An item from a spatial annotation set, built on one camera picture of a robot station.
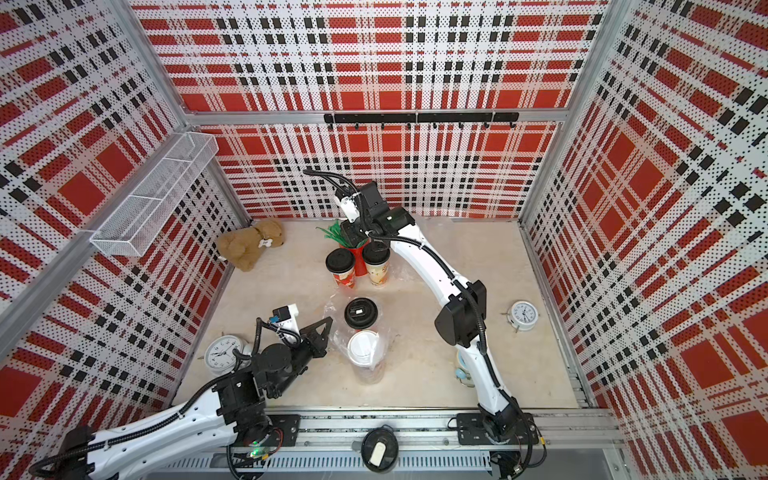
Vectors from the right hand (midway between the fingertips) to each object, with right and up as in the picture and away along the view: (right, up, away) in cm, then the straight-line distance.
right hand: (351, 228), depth 84 cm
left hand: (-2, -24, -9) cm, 26 cm away
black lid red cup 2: (-4, -10, +3) cm, 11 cm away
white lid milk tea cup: (+6, -31, -16) cm, 35 cm away
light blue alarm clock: (+31, -40, -4) cm, 51 cm away
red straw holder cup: (+1, -11, +14) cm, 18 cm away
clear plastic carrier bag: (-1, -27, -11) cm, 29 cm away
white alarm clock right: (+52, -27, +7) cm, 59 cm away
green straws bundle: (-7, -1, +10) cm, 12 cm away
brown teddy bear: (-39, -6, +14) cm, 42 cm away
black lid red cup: (+4, -23, -8) cm, 24 cm away
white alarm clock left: (-37, -36, -2) cm, 52 cm away
